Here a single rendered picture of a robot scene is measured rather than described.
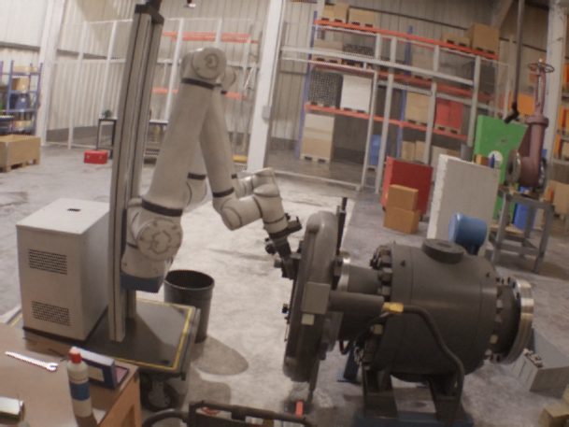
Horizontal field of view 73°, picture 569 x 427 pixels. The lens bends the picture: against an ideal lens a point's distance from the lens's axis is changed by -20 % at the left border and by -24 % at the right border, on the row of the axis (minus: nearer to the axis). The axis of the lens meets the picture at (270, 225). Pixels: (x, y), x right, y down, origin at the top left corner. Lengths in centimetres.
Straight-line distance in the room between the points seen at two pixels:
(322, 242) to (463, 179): 404
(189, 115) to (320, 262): 70
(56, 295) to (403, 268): 145
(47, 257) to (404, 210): 520
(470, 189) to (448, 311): 391
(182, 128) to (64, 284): 86
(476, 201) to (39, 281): 491
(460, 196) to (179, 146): 453
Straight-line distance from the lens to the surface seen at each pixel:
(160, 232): 157
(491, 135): 907
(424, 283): 191
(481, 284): 202
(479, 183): 575
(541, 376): 307
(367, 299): 166
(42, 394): 154
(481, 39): 1388
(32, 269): 205
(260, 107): 938
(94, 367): 152
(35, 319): 215
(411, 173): 728
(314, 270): 175
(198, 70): 154
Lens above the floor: 139
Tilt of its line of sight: 14 degrees down
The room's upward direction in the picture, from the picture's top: 8 degrees clockwise
